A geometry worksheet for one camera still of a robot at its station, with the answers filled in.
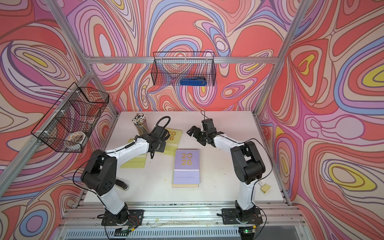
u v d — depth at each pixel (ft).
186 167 2.91
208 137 2.45
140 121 2.98
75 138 2.36
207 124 2.51
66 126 2.41
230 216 2.40
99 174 1.53
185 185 2.75
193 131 2.84
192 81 2.70
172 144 3.25
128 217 2.36
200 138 2.78
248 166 1.66
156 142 2.26
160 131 2.47
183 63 2.90
